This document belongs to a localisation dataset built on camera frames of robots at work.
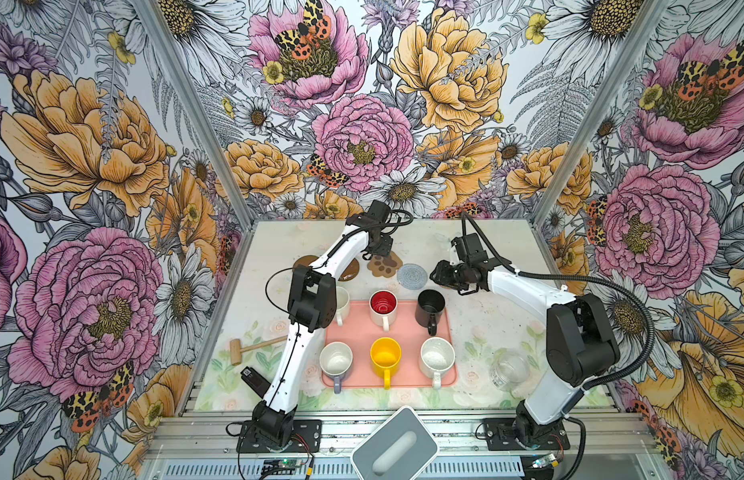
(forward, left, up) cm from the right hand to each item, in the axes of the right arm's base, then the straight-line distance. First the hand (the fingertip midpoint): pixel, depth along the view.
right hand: (436, 284), depth 92 cm
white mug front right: (-19, +2, -7) cm, 21 cm away
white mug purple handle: (-19, +30, -7) cm, 37 cm away
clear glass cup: (-23, -18, -9) cm, 30 cm away
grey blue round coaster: (+9, +6, -9) cm, 14 cm away
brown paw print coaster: (+14, +15, -9) cm, 23 cm away
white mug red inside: (-3, +16, -6) cm, 18 cm away
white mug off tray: (-7, +28, +1) cm, 29 cm away
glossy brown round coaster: (+12, +27, -9) cm, 31 cm away
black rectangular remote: (-25, +51, -6) cm, 57 cm away
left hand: (+14, +19, -2) cm, 24 cm away
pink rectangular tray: (-10, +24, -11) cm, 28 cm away
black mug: (-5, +2, -6) cm, 8 cm away
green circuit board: (-43, +41, -9) cm, 60 cm away
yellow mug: (-18, +16, -8) cm, 26 cm away
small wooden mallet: (-16, +59, -7) cm, 62 cm away
